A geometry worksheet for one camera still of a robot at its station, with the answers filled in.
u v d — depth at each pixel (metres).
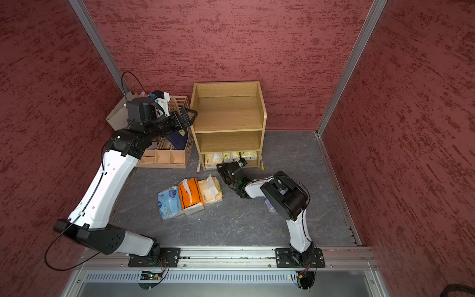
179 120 0.58
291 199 0.53
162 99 0.59
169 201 0.85
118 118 0.85
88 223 0.39
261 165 1.03
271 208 0.85
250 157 1.00
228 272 0.71
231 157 1.00
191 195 0.83
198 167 1.02
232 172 0.74
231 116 0.85
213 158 0.97
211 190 0.87
